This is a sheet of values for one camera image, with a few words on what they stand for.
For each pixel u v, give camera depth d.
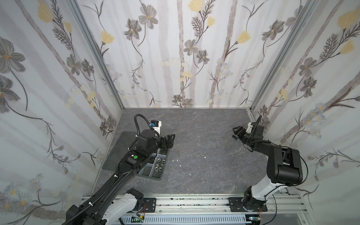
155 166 0.87
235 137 1.01
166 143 0.66
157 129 0.66
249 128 0.88
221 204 0.76
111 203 0.43
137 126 0.56
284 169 0.47
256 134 0.75
